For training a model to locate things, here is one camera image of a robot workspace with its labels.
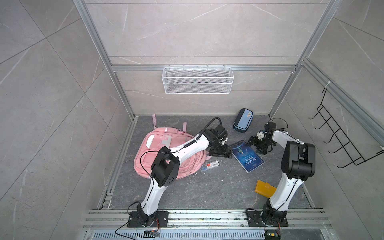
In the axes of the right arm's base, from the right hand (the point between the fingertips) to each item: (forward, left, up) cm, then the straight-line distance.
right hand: (251, 145), depth 99 cm
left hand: (-11, +20, +9) cm, 24 cm away
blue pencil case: (+22, +1, +2) cm, 22 cm away
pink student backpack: (+5, +62, +5) cm, 63 cm away
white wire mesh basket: (+36, +35, +28) cm, 58 cm away
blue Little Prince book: (-9, +4, -2) cm, 10 cm away
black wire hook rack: (-25, -28, +30) cm, 48 cm away
